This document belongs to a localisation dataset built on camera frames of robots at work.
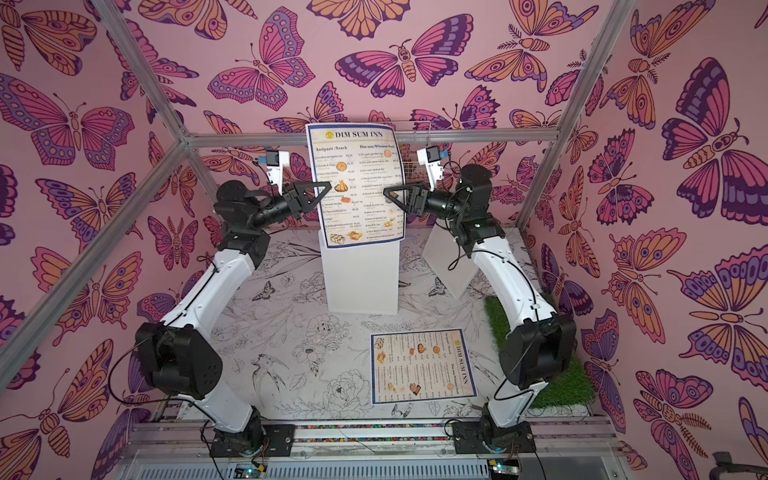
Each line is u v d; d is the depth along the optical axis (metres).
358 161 0.66
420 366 0.86
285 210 0.62
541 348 0.44
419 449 0.73
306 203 0.65
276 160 0.60
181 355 0.45
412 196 0.61
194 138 0.92
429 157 0.61
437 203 0.63
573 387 0.79
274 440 0.73
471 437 0.73
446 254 1.04
